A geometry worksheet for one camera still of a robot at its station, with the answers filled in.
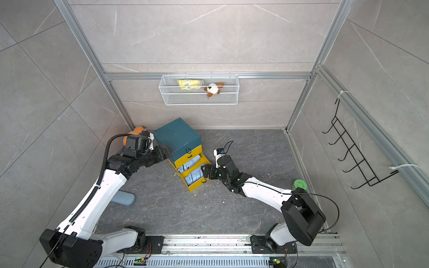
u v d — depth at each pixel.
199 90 0.89
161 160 0.67
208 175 0.74
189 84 0.84
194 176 0.91
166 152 0.69
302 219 0.42
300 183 0.88
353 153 0.67
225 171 0.63
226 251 0.73
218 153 0.75
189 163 0.97
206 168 0.73
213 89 0.85
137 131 1.15
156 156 0.66
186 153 0.87
